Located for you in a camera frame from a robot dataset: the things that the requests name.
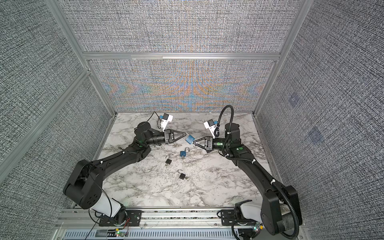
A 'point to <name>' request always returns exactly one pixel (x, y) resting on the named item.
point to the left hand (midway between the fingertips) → (185, 136)
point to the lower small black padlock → (182, 176)
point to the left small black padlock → (168, 161)
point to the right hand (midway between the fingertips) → (194, 143)
